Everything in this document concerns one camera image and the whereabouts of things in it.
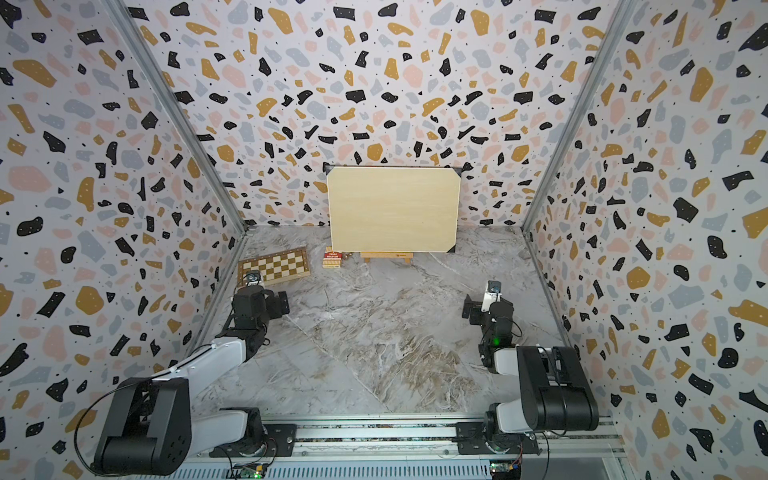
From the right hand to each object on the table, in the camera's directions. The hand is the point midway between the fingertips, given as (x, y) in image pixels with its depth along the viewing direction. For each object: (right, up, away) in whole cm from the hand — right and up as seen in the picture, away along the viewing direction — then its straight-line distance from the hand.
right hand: (486, 296), depth 92 cm
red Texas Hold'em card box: (-52, +11, +18) cm, 56 cm away
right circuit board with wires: (-1, -39, -21) cm, 44 cm away
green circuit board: (-62, -38, -22) cm, 76 cm away
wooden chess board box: (-71, +8, +14) cm, 72 cm away
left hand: (-66, +1, -3) cm, 66 cm away
